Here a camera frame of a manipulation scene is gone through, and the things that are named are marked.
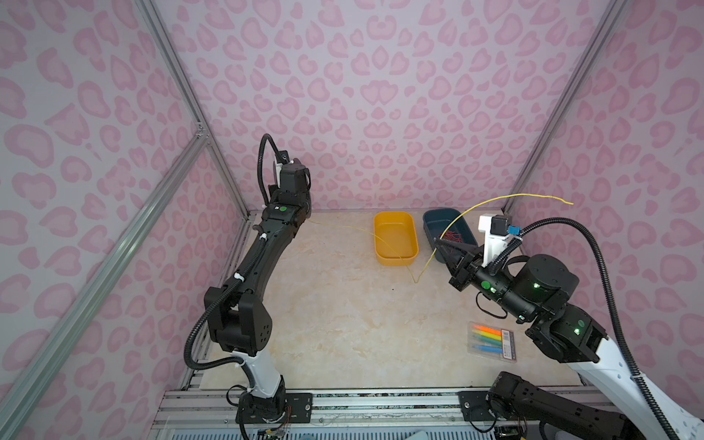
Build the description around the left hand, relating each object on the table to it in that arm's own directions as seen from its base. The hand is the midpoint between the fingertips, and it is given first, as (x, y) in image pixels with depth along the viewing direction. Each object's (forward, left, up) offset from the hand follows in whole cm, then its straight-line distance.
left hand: (283, 176), depth 81 cm
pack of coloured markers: (-38, -62, -34) cm, 80 cm away
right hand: (-33, -37, +9) cm, 51 cm away
